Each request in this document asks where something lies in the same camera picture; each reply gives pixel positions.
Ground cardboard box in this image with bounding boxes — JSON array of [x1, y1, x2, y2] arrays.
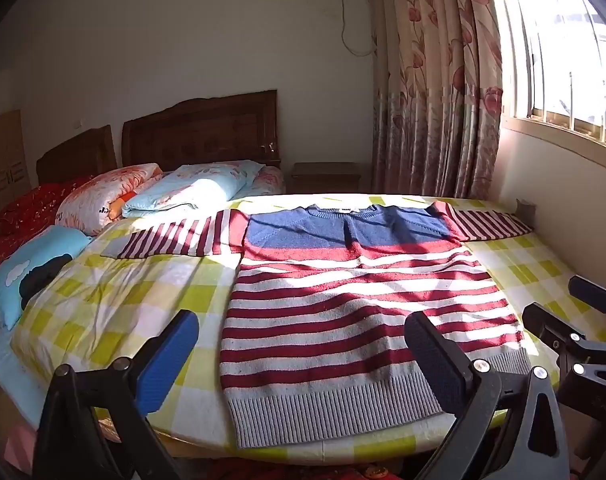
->
[[0, 110, 32, 241]]

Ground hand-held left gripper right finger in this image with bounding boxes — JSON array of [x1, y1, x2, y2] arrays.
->
[[404, 311, 571, 480]]

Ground small grey object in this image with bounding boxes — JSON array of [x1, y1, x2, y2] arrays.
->
[[515, 199, 537, 231]]

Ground floral curtain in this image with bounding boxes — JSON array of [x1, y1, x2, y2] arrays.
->
[[365, 0, 504, 200]]

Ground blue cartoon pillow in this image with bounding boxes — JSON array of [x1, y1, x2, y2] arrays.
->
[[0, 225, 94, 331]]

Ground yellow checked bed sheet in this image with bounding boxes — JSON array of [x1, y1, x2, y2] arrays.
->
[[10, 194, 606, 466]]

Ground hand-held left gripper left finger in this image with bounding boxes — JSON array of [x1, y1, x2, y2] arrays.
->
[[33, 309, 200, 480]]

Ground red printed quilt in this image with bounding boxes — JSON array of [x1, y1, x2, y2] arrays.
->
[[0, 175, 96, 291]]

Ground light blue mattress cover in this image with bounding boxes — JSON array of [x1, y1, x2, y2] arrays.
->
[[0, 300, 48, 431]]

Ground large wooden headboard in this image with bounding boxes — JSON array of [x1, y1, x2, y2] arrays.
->
[[121, 90, 282, 173]]

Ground white air conditioner cable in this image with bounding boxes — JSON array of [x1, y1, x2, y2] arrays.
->
[[339, 0, 376, 57]]

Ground pink floral pillow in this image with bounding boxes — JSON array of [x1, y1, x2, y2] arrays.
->
[[55, 162, 164, 237]]

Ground barred window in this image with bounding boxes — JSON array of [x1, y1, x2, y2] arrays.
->
[[483, 0, 606, 151]]

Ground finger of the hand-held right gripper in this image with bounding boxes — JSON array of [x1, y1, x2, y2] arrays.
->
[[522, 302, 606, 411], [568, 275, 606, 316]]

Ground small wooden headboard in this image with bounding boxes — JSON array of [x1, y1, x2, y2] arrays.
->
[[36, 125, 118, 186]]

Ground light blue floral pillow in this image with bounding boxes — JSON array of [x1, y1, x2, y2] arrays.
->
[[122, 160, 266, 218]]

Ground red white striped sweater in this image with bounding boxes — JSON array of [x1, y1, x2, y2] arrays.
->
[[100, 202, 536, 450]]

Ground wooden nightstand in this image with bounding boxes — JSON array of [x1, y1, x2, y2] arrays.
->
[[289, 161, 362, 195]]

